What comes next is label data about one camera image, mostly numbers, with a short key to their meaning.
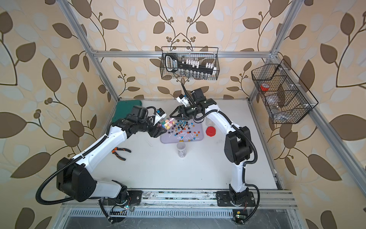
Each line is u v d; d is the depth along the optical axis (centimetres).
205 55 91
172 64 87
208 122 104
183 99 79
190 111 75
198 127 103
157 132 72
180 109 74
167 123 79
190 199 76
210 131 99
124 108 109
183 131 101
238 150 51
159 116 71
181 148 85
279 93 79
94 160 44
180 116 74
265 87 81
